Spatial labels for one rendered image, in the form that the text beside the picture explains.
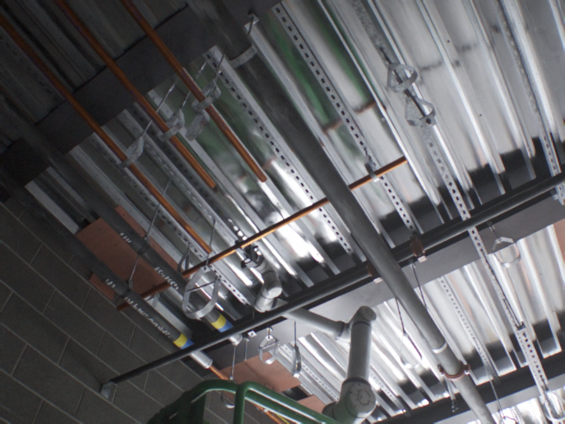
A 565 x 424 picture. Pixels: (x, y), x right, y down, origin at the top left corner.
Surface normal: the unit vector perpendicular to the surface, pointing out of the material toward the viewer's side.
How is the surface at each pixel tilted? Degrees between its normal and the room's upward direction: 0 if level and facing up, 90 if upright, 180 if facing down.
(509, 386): 90
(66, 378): 90
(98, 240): 180
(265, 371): 180
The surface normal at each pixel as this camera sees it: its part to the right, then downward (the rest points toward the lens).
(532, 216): 0.00, 0.57
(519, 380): -0.54, -0.69
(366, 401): 0.43, -0.59
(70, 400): 0.84, -0.44
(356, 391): 0.27, -0.75
